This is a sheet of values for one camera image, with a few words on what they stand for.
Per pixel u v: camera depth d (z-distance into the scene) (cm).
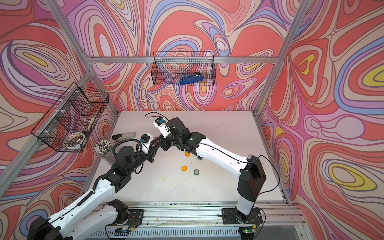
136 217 73
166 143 66
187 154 96
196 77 88
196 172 89
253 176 42
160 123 64
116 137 100
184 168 90
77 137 71
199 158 94
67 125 75
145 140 63
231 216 74
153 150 69
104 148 78
